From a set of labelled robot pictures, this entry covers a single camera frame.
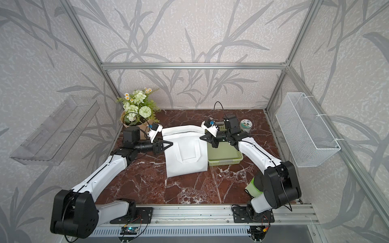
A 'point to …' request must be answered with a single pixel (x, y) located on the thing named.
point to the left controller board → (128, 231)
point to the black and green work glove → (255, 189)
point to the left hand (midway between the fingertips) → (170, 144)
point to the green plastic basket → (225, 154)
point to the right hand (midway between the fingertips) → (202, 136)
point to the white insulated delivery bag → (188, 154)
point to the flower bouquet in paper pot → (140, 110)
